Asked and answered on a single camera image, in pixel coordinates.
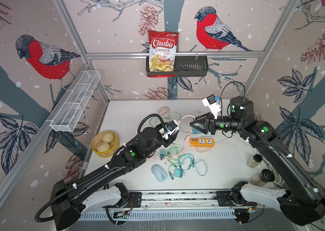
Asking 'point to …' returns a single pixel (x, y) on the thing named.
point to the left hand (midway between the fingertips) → (176, 123)
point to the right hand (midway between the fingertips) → (192, 121)
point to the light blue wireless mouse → (157, 170)
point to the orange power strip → (202, 142)
